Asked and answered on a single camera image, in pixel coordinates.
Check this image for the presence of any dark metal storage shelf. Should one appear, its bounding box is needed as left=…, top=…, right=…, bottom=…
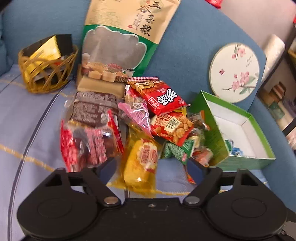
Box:
left=257, top=27, right=295, bottom=138

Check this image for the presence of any red clear wrapped snack pack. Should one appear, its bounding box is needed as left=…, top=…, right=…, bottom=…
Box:
left=60, top=109, right=124, bottom=172

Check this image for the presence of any gold woven wire basket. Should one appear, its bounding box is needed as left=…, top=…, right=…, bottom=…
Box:
left=18, top=45, right=78, bottom=94

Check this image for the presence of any large green beige grain bag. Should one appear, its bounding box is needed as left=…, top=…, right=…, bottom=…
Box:
left=77, top=0, right=181, bottom=98

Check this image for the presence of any green triangular snack packet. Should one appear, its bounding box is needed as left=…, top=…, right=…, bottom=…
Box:
left=160, top=140, right=195, bottom=165

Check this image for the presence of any red chinese snack packet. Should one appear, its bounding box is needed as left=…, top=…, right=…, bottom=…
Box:
left=127, top=77, right=187, bottom=115

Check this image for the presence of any orange barcode snack packet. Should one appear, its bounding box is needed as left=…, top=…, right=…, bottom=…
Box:
left=151, top=111, right=194, bottom=147

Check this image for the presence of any blue fabric sofa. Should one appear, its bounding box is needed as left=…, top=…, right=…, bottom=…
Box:
left=1, top=1, right=295, bottom=209

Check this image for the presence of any black and gold box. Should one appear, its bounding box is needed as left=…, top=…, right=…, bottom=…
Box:
left=22, top=34, right=74, bottom=82

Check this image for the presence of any green white cardboard box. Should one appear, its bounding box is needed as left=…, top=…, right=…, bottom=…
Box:
left=189, top=91, right=276, bottom=171

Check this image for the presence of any pink lemon snack packet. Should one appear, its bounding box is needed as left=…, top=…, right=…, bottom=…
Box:
left=118, top=84, right=152, bottom=138

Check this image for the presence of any yellow snack cake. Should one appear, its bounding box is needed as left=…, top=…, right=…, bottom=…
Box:
left=123, top=138, right=159, bottom=193

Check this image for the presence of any light blue striped sheet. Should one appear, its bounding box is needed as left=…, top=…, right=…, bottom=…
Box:
left=0, top=63, right=271, bottom=241

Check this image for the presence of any brown chocolate snack pack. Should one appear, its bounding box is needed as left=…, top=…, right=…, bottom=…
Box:
left=69, top=91, right=118, bottom=128

